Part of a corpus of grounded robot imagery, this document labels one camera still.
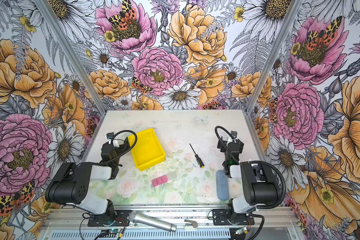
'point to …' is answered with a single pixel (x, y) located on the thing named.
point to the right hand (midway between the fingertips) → (229, 141)
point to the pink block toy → (159, 180)
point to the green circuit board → (113, 230)
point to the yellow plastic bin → (147, 151)
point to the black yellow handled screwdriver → (200, 163)
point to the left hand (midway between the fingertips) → (120, 142)
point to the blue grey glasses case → (222, 185)
